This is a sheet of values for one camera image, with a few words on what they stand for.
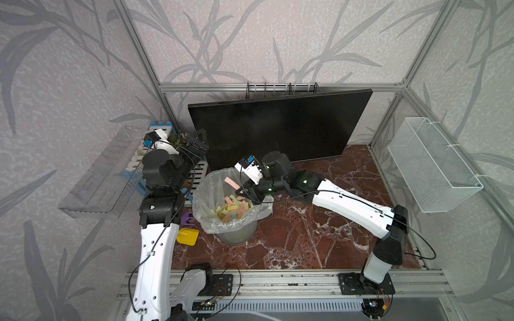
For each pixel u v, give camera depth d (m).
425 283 0.76
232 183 0.64
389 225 0.43
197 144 0.53
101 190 0.64
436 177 0.64
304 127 1.27
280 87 0.93
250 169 0.59
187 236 0.85
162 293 0.37
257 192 0.59
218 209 0.83
